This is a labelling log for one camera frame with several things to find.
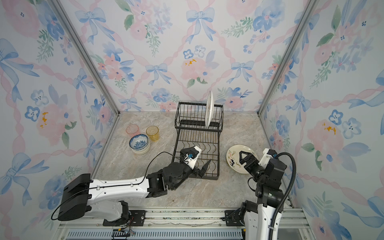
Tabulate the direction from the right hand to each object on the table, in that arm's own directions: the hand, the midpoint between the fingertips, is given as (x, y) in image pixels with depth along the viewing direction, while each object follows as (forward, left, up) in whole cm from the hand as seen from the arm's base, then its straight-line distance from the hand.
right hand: (244, 156), depth 74 cm
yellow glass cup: (+30, +55, -19) cm, 66 cm away
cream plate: (+8, +1, -18) cm, 20 cm away
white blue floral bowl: (+16, +61, -13) cm, 64 cm away
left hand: (-2, +21, +7) cm, 22 cm away
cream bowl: (+10, +57, -13) cm, 59 cm away
